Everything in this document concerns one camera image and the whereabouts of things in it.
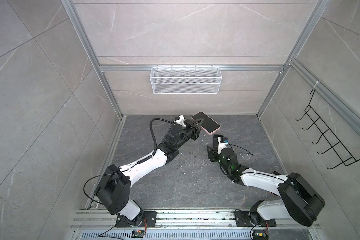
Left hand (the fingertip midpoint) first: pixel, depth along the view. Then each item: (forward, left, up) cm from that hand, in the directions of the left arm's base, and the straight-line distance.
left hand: (205, 115), depth 70 cm
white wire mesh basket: (+41, +20, -7) cm, 46 cm away
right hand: (-2, -6, -25) cm, 26 cm away
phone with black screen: (-3, -2, -3) cm, 5 cm away
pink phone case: (-8, -1, -3) cm, 9 cm away
